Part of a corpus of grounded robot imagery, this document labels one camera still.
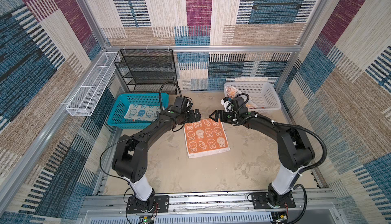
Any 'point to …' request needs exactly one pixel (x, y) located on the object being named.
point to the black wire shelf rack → (145, 71)
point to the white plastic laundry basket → (263, 94)
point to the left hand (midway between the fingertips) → (195, 114)
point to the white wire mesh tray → (84, 102)
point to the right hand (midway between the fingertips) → (215, 118)
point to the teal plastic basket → (119, 106)
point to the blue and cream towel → (143, 112)
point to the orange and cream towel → (205, 137)
